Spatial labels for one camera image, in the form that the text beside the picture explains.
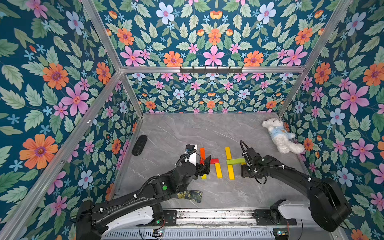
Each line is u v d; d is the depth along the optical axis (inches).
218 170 34.8
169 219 28.9
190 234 30.2
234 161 36.5
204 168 22.0
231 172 34.9
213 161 36.8
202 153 39.6
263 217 28.6
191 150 22.5
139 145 38.8
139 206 18.3
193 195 30.8
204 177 33.9
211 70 36.6
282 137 37.8
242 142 30.2
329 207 16.6
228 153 37.8
